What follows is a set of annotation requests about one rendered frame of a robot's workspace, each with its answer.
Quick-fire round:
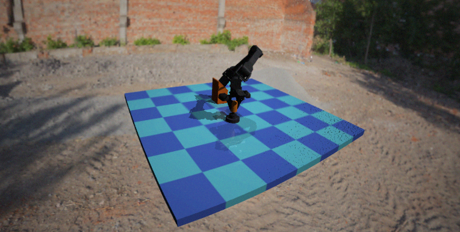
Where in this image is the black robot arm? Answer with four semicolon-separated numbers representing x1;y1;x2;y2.
218;45;263;100

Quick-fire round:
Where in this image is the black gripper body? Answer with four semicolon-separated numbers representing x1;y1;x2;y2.
218;85;251;101

